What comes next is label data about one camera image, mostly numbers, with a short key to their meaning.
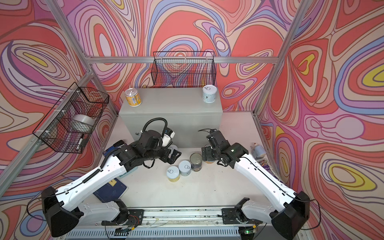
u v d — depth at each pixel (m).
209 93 0.75
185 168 0.84
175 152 0.65
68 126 0.74
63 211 0.39
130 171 0.52
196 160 0.82
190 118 1.05
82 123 0.70
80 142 0.72
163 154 0.64
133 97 0.71
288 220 0.37
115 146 0.96
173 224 0.72
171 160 0.65
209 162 0.82
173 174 0.82
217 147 0.56
